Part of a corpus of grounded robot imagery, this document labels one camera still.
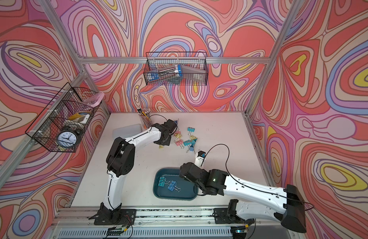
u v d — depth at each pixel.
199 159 0.67
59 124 0.74
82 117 0.75
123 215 0.72
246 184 0.46
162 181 0.83
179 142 0.99
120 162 0.55
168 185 0.84
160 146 0.98
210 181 0.51
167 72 0.79
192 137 1.02
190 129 1.08
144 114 0.98
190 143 1.01
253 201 0.46
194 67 0.82
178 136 1.02
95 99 0.85
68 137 0.68
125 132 1.05
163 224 0.72
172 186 0.81
